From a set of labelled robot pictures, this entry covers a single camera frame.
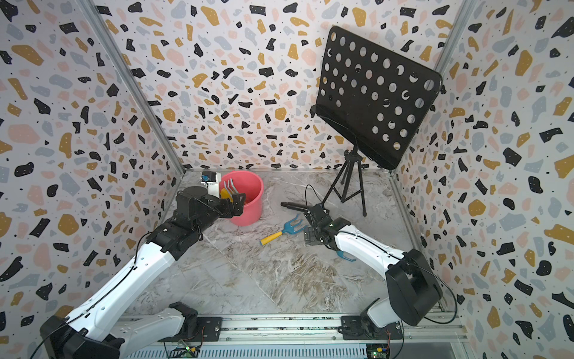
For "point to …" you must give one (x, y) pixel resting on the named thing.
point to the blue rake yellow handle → (288, 229)
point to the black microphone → (294, 206)
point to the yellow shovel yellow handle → (224, 194)
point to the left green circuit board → (184, 351)
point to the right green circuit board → (378, 351)
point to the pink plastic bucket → (251, 184)
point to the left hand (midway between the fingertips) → (234, 193)
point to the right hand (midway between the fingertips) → (318, 235)
